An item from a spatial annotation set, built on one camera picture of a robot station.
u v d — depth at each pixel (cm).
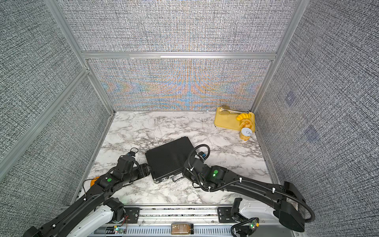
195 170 55
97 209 59
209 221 73
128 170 64
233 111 119
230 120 116
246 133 100
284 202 40
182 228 66
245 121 109
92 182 55
